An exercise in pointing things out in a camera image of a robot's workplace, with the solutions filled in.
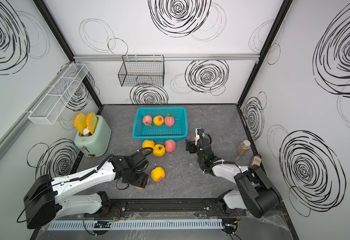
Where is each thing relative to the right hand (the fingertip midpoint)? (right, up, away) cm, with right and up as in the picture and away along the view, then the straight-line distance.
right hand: (193, 139), depth 89 cm
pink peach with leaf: (-15, +11, +13) cm, 23 cm away
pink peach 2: (-14, -4, +3) cm, 15 cm away
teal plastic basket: (-10, +3, +14) cm, 17 cm away
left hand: (-28, -22, -11) cm, 37 cm away
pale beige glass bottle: (+37, -12, -2) cm, 39 cm away
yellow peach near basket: (-28, -3, +4) cm, 28 cm away
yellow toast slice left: (-63, +11, -7) cm, 64 cm away
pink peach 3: (+1, 0, +5) cm, 5 cm away
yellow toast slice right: (-58, +10, -4) cm, 60 cm away
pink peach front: (-27, -21, -18) cm, 39 cm away
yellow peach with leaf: (-20, -6, 0) cm, 21 cm away
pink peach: (-30, +12, +15) cm, 36 cm away
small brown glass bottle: (+29, -5, -2) cm, 30 cm away
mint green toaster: (-55, -2, -6) cm, 55 cm away
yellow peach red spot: (-22, +11, +14) cm, 29 cm away
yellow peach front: (-20, -18, -9) cm, 28 cm away
